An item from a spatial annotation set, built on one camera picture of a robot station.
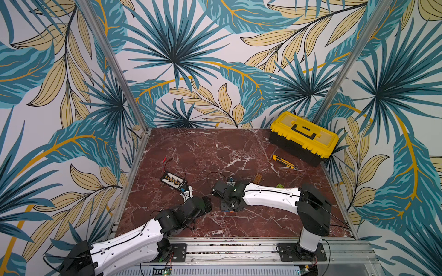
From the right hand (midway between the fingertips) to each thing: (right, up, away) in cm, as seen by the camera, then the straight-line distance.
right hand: (226, 205), depth 83 cm
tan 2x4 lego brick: (+18, +11, +14) cm, 25 cm away
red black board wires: (-36, +20, +20) cm, 46 cm away
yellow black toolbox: (+42, +32, +11) cm, 55 cm away
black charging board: (-28, +9, +11) cm, 31 cm away
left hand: (-10, +1, -3) cm, 11 cm away
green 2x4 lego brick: (+29, +7, +10) cm, 32 cm away
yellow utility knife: (+35, +19, +20) cm, 45 cm away
